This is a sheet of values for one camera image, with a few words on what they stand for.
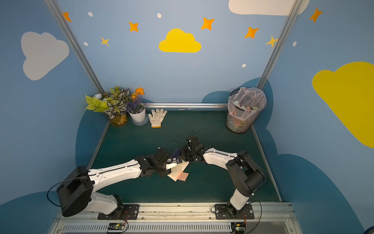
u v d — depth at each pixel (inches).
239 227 28.3
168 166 29.4
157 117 46.5
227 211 26.1
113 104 35.6
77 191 16.4
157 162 25.2
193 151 28.1
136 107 38.1
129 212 29.5
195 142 28.5
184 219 29.0
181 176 33.8
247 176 18.3
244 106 42.2
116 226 28.2
